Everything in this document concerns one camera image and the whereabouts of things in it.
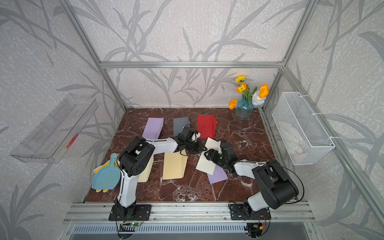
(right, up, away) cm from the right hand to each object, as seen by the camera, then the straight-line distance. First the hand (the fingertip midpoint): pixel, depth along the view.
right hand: (207, 156), depth 91 cm
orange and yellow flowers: (+27, +35, -10) cm, 45 cm away
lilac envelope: (+7, -10, -5) cm, 13 cm away
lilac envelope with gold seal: (-39, +17, +17) cm, 46 cm away
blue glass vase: (+27, +31, +14) cm, 43 cm away
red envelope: (0, +19, +17) cm, 26 cm away
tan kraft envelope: (-20, -5, 0) cm, 21 cm away
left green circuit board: (-36, -27, -21) cm, 50 cm away
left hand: (0, +4, +1) cm, 4 cm away
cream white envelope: (-2, -4, -1) cm, 5 cm away
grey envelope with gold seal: (-21, +19, +20) cm, 35 cm away
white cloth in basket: (+46, +7, -17) cm, 50 cm away
